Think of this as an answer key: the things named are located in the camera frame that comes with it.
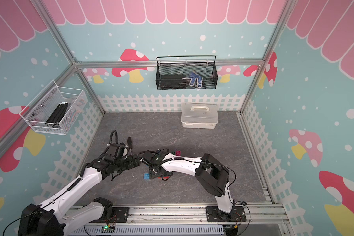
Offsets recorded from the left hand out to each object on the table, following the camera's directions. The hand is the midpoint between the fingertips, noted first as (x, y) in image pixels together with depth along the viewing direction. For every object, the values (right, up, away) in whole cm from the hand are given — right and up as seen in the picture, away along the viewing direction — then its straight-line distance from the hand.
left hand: (135, 164), depth 84 cm
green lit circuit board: (-10, -29, -11) cm, 33 cm away
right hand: (+13, -6, +1) cm, 14 cm away
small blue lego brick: (+6, -7, +2) cm, 9 cm away
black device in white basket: (-33, +27, -14) cm, 45 cm away
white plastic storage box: (+39, +30, +19) cm, 52 cm away
